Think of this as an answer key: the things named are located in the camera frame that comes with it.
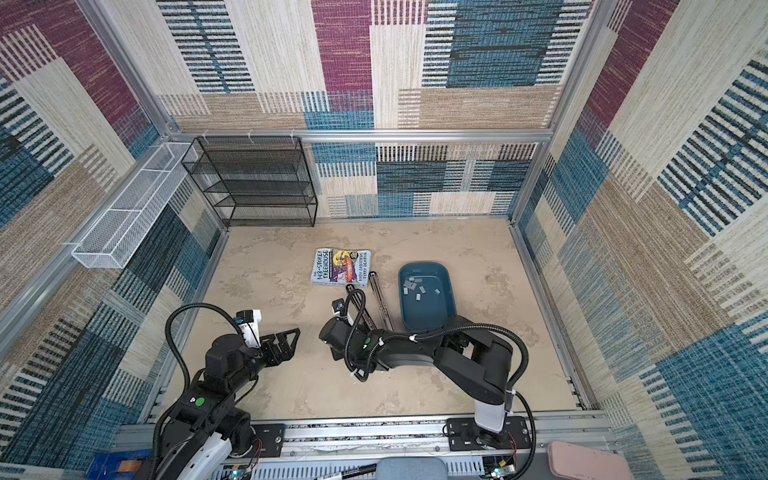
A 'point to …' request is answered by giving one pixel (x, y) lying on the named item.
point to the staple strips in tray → (411, 284)
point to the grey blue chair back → (411, 468)
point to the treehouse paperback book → (334, 266)
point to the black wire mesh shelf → (255, 181)
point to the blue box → (118, 465)
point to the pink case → (574, 461)
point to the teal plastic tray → (426, 297)
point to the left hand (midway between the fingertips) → (287, 330)
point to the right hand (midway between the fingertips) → (342, 337)
